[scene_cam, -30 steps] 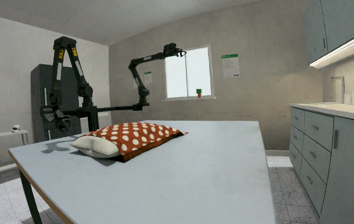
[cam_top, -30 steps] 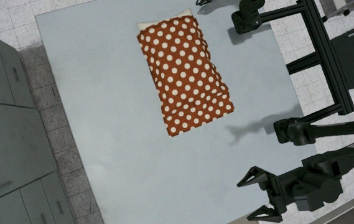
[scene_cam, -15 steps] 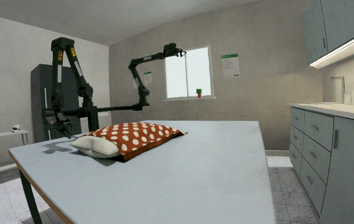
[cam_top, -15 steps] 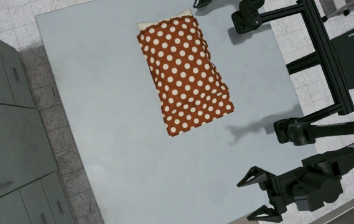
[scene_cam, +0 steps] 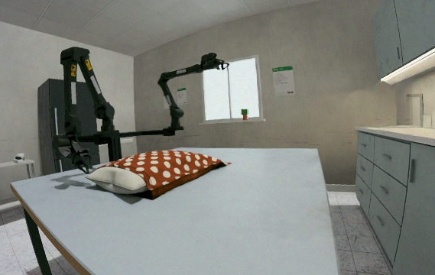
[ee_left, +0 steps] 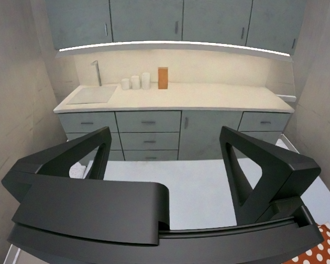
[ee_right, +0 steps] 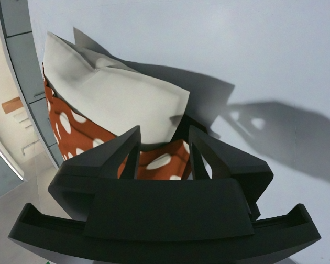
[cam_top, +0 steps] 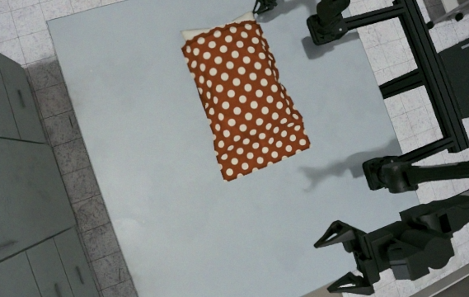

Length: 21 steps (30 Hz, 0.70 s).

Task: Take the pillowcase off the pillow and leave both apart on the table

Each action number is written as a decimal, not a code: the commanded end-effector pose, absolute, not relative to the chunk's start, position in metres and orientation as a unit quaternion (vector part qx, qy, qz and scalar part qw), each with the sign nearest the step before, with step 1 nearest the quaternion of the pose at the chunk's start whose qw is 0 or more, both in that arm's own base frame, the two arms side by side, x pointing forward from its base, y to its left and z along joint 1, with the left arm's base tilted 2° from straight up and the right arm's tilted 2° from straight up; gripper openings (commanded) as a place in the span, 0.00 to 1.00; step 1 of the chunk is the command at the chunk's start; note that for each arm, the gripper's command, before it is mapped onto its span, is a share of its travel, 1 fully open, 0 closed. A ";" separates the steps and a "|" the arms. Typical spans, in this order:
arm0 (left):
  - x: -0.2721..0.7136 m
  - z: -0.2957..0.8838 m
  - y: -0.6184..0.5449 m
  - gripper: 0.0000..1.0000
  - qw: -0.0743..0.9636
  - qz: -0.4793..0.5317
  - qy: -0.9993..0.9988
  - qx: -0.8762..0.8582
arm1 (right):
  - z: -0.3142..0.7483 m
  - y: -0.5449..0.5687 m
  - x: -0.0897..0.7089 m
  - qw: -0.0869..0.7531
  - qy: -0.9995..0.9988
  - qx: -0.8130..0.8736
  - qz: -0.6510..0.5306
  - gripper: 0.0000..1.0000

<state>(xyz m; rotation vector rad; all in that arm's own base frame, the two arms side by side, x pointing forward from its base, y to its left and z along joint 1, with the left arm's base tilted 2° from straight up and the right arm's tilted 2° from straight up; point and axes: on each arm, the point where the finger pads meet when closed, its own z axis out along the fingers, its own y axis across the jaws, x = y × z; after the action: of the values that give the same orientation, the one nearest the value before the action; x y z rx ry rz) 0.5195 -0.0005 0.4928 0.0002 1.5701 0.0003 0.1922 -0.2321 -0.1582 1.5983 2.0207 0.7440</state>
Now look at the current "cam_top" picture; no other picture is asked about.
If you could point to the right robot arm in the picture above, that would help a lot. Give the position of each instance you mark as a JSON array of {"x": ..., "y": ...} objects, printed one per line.
[{"x": 324, "y": 21}]

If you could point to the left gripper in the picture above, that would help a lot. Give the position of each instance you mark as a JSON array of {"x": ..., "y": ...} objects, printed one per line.
[{"x": 354, "y": 241}]

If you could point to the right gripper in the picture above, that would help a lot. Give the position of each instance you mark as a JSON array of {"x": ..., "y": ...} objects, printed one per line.
[{"x": 269, "y": 4}]

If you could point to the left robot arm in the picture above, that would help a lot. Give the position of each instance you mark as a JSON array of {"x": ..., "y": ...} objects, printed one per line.
[{"x": 421, "y": 246}]

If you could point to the brown polka-dot pillowcase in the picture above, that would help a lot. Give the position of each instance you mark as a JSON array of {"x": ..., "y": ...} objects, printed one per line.
[{"x": 252, "y": 117}]

